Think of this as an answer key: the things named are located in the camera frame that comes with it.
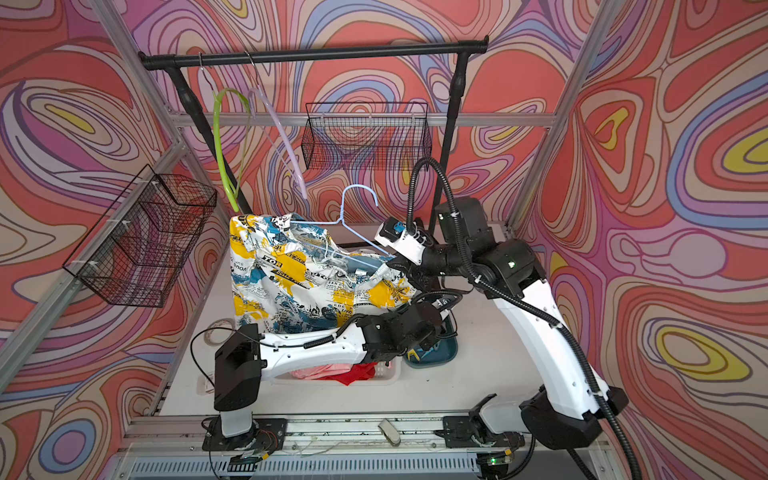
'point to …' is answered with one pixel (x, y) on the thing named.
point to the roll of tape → (218, 336)
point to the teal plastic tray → (440, 354)
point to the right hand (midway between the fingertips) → (395, 268)
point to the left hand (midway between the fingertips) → (443, 318)
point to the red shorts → (359, 372)
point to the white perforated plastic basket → (386, 372)
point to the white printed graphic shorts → (291, 275)
